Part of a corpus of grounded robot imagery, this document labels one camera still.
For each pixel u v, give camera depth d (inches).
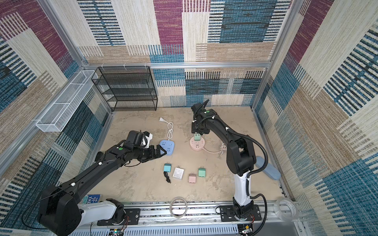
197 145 37.9
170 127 42.5
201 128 26.6
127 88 43.1
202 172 33.6
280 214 29.3
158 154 28.4
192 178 33.4
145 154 27.4
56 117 28.1
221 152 36.9
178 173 33.4
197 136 37.7
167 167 34.4
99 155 35.3
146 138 26.6
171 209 29.8
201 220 28.7
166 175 34.1
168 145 37.9
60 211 15.7
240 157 20.1
